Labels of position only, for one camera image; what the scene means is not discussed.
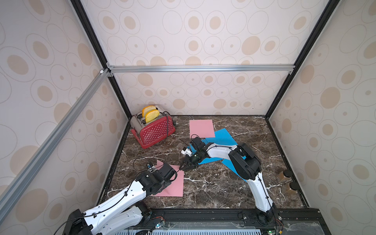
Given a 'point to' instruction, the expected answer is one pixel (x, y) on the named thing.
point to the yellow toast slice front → (151, 115)
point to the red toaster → (147, 133)
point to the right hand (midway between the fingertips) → (180, 173)
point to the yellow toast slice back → (145, 109)
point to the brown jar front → (294, 185)
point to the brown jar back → (284, 176)
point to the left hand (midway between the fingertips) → (169, 182)
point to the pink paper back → (203, 128)
